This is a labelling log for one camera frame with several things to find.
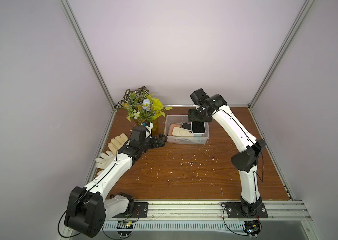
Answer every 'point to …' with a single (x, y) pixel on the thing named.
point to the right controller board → (252, 228)
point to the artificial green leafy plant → (142, 105)
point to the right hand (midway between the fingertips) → (195, 115)
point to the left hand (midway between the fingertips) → (163, 137)
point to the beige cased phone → (181, 132)
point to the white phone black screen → (198, 127)
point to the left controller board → (124, 228)
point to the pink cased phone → (171, 128)
